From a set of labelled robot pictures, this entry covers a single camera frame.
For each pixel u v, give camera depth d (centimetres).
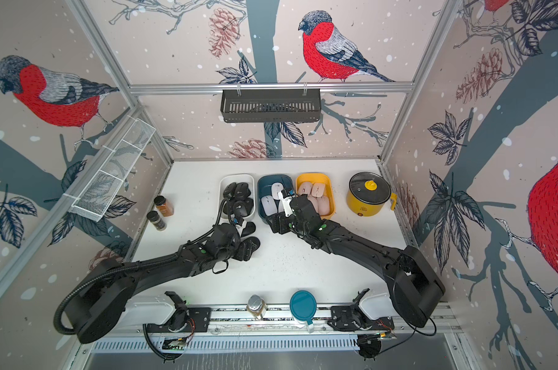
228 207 97
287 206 73
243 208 97
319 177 108
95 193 80
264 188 107
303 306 70
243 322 74
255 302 67
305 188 103
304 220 62
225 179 106
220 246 67
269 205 100
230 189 105
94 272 45
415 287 42
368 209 93
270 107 106
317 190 104
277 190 104
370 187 93
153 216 88
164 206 95
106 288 47
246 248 78
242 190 103
